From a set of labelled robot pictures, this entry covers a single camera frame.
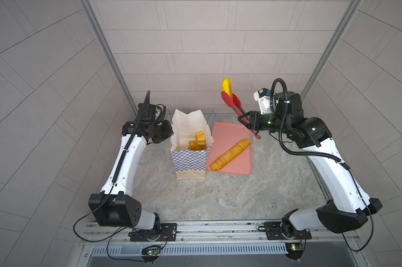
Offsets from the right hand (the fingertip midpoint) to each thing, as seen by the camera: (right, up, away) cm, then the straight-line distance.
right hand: (240, 118), depth 63 cm
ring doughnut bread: (-17, -10, +32) cm, 37 cm away
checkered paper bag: (-23, -11, +33) cm, 42 cm away
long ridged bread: (-1, -19, +30) cm, 36 cm away
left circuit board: (-34, -52, +1) cm, 62 cm away
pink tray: (-2, -9, +39) cm, 40 cm away
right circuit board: (+25, -54, +6) cm, 60 cm away
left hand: (-27, -4, +14) cm, 31 cm away
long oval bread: (-20, -14, +28) cm, 37 cm away
